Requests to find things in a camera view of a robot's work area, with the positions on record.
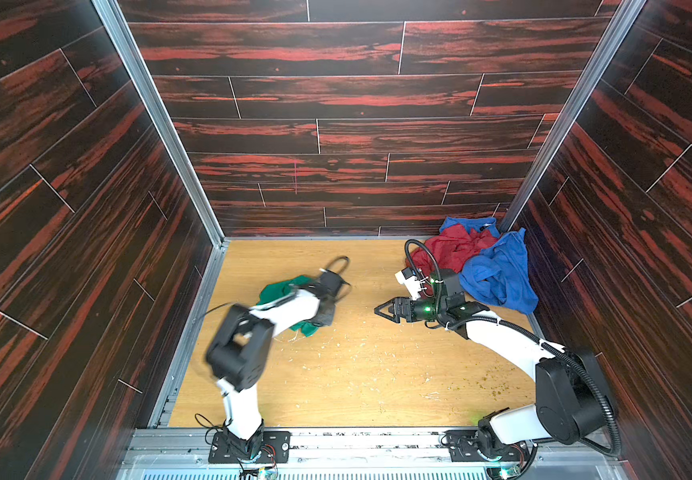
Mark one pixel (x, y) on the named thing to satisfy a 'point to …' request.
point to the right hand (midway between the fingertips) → (386, 307)
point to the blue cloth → (499, 272)
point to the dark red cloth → (451, 250)
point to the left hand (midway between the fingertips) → (319, 314)
